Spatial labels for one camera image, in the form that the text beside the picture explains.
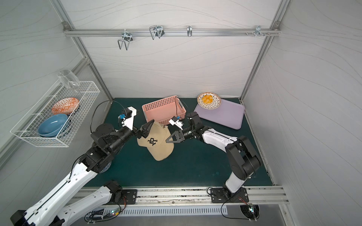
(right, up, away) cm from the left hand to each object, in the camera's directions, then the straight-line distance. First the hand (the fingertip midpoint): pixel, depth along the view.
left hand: (144, 115), depth 63 cm
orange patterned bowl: (-43, +5, +8) cm, 44 cm away
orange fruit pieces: (+38, +12, +54) cm, 67 cm away
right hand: (+9, -15, +11) cm, 21 cm away
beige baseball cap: (+3, -14, +10) cm, 18 cm away
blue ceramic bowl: (-41, -5, -1) cm, 41 cm away
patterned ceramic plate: (+44, +8, +53) cm, 70 cm away
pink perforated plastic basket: (0, +2, +50) cm, 50 cm away
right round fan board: (+53, -50, +8) cm, 74 cm away
